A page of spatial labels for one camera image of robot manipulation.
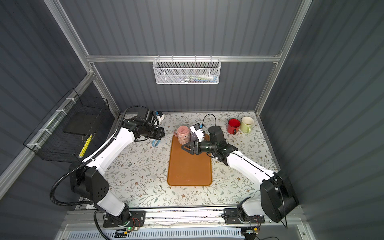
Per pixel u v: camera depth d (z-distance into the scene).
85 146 0.69
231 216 0.73
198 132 0.71
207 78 0.90
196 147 0.68
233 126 1.08
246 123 1.02
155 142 0.85
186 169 0.92
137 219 0.72
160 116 0.76
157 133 0.74
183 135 0.94
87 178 0.43
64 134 0.72
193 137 0.96
